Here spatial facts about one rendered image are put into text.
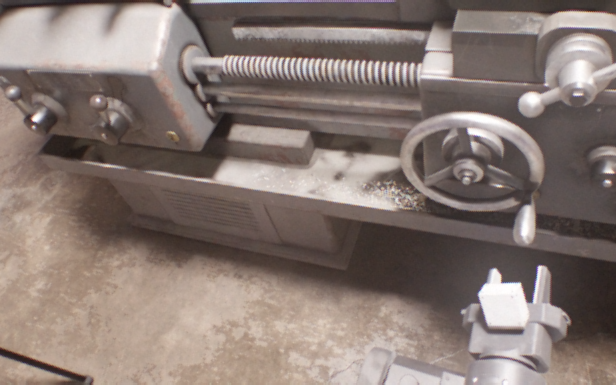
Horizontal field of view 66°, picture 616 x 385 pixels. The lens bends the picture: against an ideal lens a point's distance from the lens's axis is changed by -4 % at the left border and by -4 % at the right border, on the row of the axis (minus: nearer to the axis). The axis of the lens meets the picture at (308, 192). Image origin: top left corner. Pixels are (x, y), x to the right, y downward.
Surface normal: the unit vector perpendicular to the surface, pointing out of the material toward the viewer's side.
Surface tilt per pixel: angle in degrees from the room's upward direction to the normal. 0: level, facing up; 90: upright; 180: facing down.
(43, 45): 32
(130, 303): 0
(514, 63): 90
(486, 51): 90
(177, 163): 0
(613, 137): 90
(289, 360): 0
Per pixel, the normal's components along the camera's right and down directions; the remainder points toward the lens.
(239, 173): -0.21, -0.61
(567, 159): -0.33, 0.78
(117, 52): -0.36, -0.11
